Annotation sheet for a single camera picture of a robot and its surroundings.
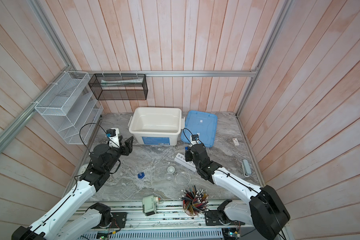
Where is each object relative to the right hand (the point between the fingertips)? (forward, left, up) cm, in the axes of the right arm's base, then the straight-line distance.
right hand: (188, 146), depth 85 cm
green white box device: (-30, +20, -9) cm, 37 cm away
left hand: (-3, +32, +10) cm, 34 cm away
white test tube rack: (-3, +5, -10) cm, 12 cm away
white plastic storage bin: (+28, +24, -14) cm, 39 cm away
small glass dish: (-9, +10, -12) cm, 19 cm away
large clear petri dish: (-14, +3, -15) cm, 20 cm away
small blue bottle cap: (-13, +28, -13) cm, 34 cm away
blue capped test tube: (-2, +1, +1) cm, 3 cm away
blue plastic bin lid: (+30, -12, -14) cm, 35 cm away
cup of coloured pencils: (-29, -2, 0) cm, 29 cm away
